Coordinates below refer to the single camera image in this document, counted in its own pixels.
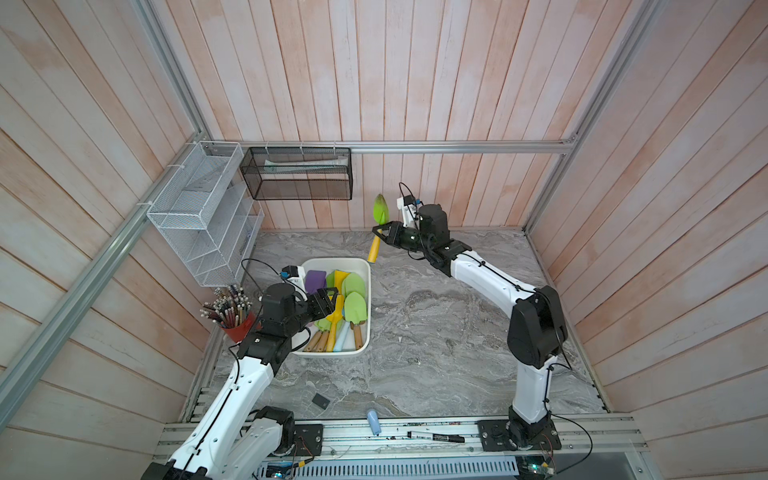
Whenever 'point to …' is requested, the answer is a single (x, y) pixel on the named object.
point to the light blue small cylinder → (374, 422)
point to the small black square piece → (321, 401)
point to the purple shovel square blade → (315, 279)
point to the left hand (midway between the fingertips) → (330, 297)
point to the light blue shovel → (341, 336)
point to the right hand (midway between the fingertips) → (371, 231)
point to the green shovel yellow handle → (381, 216)
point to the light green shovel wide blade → (355, 308)
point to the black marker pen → (456, 438)
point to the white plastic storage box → (358, 339)
